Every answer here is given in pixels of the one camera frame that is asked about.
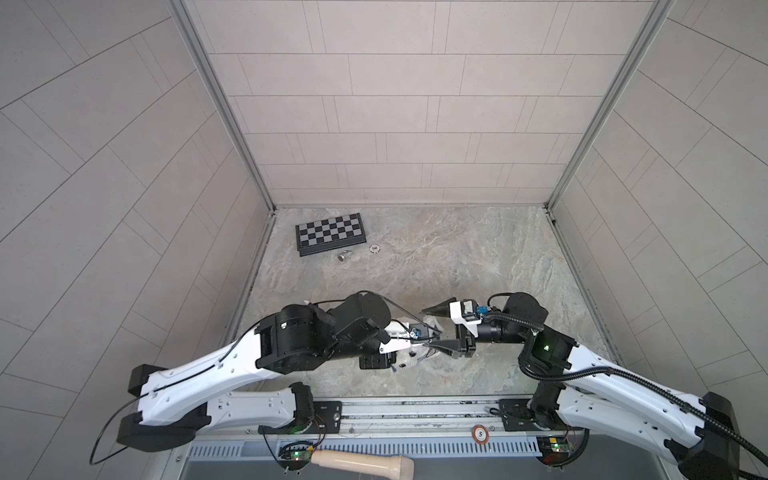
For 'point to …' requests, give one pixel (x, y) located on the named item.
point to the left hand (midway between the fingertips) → (409, 338)
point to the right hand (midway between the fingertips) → (428, 335)
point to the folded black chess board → (330, 234)
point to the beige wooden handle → (392, 466)
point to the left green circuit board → (294, 458)
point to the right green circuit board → (553, 449)
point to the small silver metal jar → (345, 255)
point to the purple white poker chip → (374, 248)
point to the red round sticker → (480, 434)
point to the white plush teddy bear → (422, 359)
